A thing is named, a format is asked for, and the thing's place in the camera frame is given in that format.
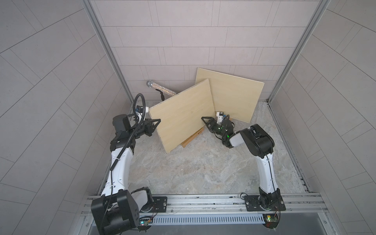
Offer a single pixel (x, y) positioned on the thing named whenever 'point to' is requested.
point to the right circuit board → (270, 220)
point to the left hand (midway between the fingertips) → (160, 119)
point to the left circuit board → (145, 221)
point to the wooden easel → (183, 145)
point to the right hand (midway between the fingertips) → (203, 120)
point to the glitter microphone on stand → (161, 88)
